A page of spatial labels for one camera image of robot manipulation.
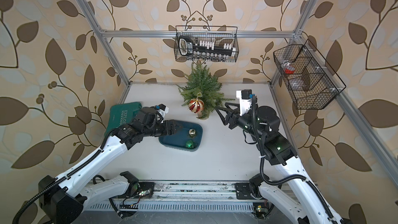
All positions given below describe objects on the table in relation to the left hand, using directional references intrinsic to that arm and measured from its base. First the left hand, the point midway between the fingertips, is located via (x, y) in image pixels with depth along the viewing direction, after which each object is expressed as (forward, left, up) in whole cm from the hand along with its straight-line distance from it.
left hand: (176, 125), depth 74 cm
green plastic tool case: (+17, +40, -16) cm, 47 cm away
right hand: (0, -20, +16) cm, 26 cm away
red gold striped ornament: (+5, -10, +10) cm, 15 cm away
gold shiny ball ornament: (+5, -7, -17) cm, 19 cm away
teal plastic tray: (+3, -4, -20) cm, 20 cm away
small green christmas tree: (+15, -12, +14) cm, 24 cm away
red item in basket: (+26, -58, +14) cm, 66 cm away
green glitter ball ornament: (-3, -6, -16) cm, 17 cm away
